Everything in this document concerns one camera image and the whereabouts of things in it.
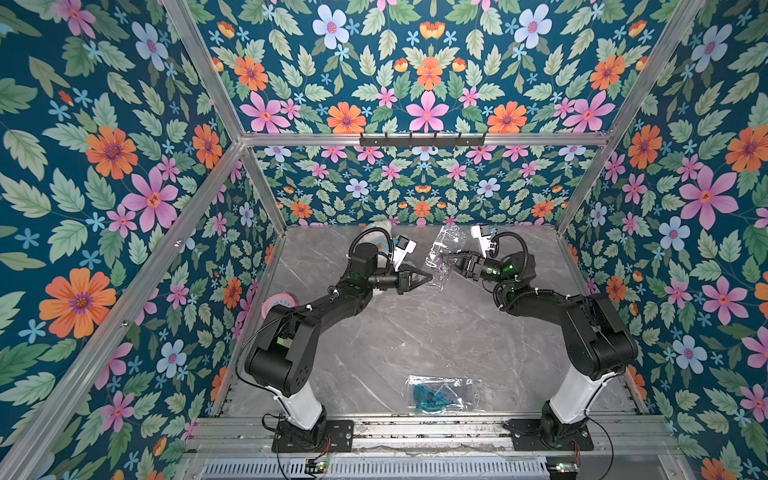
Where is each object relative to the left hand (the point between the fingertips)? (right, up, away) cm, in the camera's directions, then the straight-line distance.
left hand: (431, 278), depth 78 cm
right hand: (+5, +6, -1) cm, 8 cm away
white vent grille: (+20, -45, -8) cm, 50 cm away
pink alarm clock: (-47, -8, +18) cm, 51 cm away
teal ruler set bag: (+2, -32, +2) cm, 32 cm away
